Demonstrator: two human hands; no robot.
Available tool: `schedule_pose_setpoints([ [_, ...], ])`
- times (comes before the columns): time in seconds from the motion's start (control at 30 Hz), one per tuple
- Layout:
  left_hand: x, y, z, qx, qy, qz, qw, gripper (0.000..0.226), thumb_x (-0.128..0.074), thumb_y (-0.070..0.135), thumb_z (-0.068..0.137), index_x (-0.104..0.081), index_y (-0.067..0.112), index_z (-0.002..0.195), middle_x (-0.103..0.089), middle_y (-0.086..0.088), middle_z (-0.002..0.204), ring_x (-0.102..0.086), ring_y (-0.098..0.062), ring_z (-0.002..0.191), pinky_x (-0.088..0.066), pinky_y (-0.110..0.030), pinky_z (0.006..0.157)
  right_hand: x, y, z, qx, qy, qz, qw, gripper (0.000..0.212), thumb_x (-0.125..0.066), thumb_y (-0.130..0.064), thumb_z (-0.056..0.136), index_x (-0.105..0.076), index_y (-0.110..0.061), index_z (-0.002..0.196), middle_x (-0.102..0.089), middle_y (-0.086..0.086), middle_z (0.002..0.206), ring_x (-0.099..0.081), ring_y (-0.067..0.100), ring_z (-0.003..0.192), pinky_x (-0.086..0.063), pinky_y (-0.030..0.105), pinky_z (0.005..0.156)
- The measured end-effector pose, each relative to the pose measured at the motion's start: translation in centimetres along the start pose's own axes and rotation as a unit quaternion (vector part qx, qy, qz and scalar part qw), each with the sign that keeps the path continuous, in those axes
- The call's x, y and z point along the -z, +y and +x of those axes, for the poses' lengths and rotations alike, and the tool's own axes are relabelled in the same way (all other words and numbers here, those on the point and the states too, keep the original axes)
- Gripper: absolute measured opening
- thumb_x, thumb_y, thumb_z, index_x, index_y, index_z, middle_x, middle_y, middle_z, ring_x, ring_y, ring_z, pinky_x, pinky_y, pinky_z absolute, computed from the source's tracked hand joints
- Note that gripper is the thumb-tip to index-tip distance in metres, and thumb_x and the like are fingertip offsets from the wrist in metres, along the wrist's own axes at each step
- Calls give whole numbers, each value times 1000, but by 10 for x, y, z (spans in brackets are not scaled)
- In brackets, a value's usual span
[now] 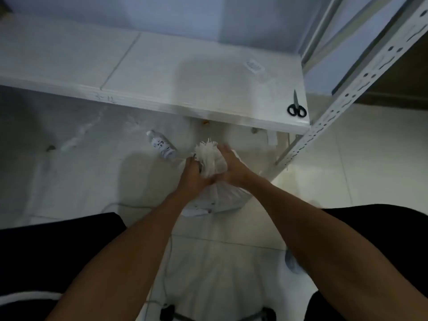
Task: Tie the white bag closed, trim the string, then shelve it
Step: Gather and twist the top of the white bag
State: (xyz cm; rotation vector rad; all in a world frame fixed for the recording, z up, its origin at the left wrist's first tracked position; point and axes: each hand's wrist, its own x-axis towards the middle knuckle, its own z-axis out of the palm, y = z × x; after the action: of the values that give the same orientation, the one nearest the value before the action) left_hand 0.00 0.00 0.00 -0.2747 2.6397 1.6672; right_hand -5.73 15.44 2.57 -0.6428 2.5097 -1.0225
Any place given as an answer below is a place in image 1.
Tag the person's left hand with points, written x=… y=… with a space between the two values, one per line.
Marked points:
x=192 y=178

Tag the person's right hand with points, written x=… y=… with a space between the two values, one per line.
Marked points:
x=237 y=175

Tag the white woven sack parcel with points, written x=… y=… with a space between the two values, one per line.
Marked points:
x=224 y=200

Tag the white shelf board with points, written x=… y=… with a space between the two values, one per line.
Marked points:
x=100 y=63

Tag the person's right forearm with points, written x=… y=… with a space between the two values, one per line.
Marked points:
x=327 y=257

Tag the person's left forearm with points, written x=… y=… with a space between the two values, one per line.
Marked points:
x=133 y=257

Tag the person's left leg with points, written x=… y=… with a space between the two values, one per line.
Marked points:
x=50 y=250

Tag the person's leg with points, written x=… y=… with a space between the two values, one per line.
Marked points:
x=394 y=237
x=50 y=250

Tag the white perforated shelf upright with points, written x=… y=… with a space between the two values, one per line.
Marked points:
x=367 y=76

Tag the person's right leg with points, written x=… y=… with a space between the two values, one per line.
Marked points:
x=394 y=237

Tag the clear plastic bottle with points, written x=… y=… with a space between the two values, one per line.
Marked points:
x=160 y=144

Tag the white paper tag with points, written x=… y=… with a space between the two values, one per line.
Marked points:
x=272 y=138

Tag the small orange object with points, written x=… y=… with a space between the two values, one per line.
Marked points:
x=205 y=123

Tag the pale blue slipper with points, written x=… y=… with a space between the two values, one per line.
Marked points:
x=291 y=262

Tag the clear bag with white label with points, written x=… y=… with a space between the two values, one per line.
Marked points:
x=254 y=66

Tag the black metal stool base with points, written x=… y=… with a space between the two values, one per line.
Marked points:
x=167 y=312

